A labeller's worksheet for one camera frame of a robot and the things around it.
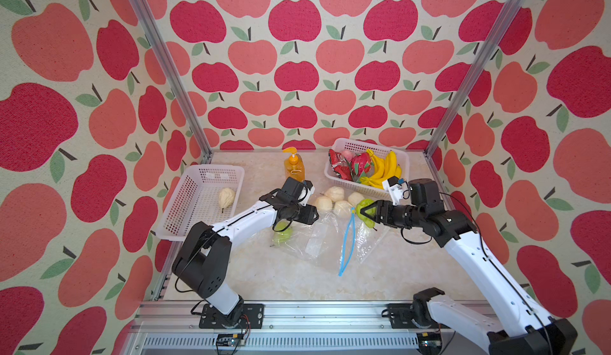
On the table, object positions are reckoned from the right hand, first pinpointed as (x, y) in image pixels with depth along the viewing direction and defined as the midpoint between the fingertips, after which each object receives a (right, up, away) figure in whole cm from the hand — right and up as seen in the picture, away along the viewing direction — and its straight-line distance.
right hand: (368, 217), depth 73 cm
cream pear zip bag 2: (-5, 0, +17) cm, 18 cm away
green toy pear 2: (-28, -10, +14) cm, 33 cm away
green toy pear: (0, +2, -4) cm, 4 cm away
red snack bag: (-5, +17, +28) cm, 33 cm away
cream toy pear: (-52, +3, +23) cm, 57 cm away
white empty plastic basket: (-67, +2, +29) cm, 73 cm away
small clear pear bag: (-20, -12, +17) cm, 29 cm away
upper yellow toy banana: (+18, +17, +31) cm, 40 cm away
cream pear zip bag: (-7, +5, +25) cm, 27 cm away
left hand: (-16, -3, +13) cm, 21 cm away
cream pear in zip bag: (-12, +1, +22) cm, 25 cm away
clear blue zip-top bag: (-7, -13, +17) cm, 22 cm away
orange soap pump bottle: (-24, +17, +19) cm, 35 cm away
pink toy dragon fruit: (+5, +17, +31) cm, 36 cm away
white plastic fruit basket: (+25, +22, +34) cm, 48 cm away
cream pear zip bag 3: (+1, +3, +23) cm, 23 cm away
